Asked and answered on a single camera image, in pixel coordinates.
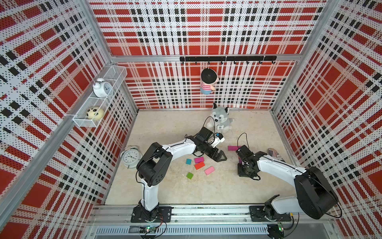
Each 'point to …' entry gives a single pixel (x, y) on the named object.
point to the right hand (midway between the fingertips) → (244, 173)
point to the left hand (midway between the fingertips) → (222, 155)
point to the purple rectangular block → (240, 161)
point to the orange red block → (199, 165)
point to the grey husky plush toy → (219, 122)
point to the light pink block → (209, 170)
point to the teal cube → (188, 161)
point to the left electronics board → (151, 229)
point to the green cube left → (190, 176)
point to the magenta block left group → (197, 160)
